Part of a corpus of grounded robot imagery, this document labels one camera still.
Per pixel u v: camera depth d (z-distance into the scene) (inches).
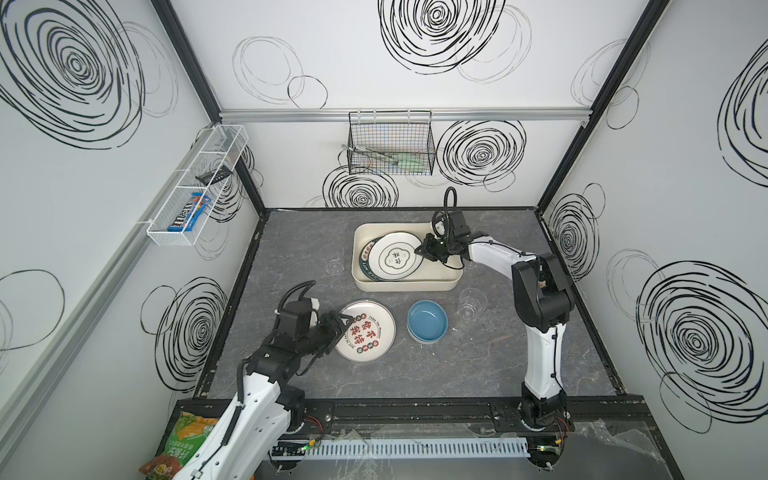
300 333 24.4
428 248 34.9
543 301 21.6
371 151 33.3
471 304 36.1
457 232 31.7
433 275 38.9
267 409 20.1
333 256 39.8
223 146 36.1
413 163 34.1
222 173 31.7
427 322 32.8
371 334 34.2
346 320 30.3
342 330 27.3
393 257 39.0
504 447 27.8
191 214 26.3
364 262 39.7
